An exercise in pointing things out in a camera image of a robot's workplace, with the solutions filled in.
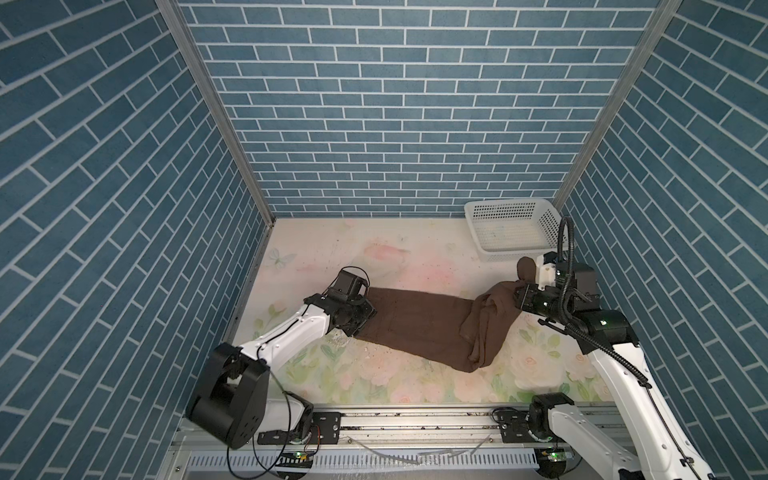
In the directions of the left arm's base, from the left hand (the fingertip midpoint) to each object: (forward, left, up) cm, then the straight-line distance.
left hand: (377, 314), depth 86 cm
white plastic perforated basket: (+41, -51, -8) cm, 66 cm away
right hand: (-1, -35, +16) cm, 39 cm away
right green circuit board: (-34, -44, -7) cm, 57 cm away
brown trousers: (-4, -24, -6) cm, 25 cm away
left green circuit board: (-33, +19, -11) cm, 40 cm away
